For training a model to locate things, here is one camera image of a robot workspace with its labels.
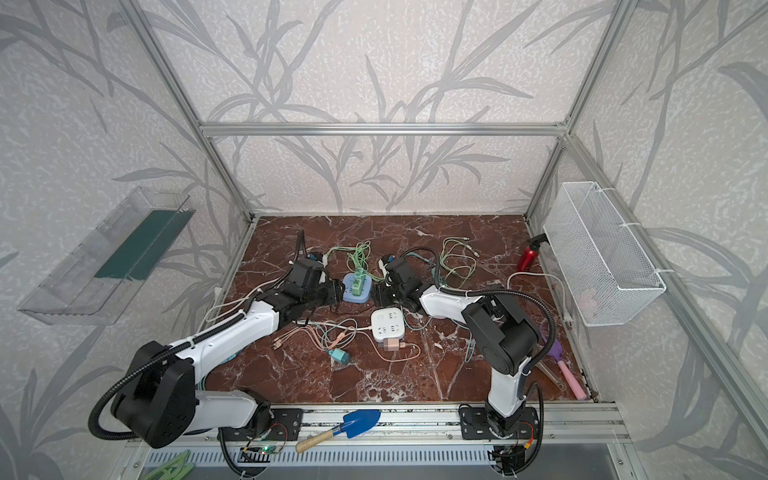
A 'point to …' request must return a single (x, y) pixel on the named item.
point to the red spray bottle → (531, 252)
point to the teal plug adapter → (340, 356)
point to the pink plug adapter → (391, 344)
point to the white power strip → (387, 323)
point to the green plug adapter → (357, 283)
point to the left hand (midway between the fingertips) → (342, 278)
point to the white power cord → (235, 306)
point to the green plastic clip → (177, 469)
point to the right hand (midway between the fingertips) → (379, 282)
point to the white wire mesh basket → (608, 276)
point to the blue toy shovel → (355, 424)
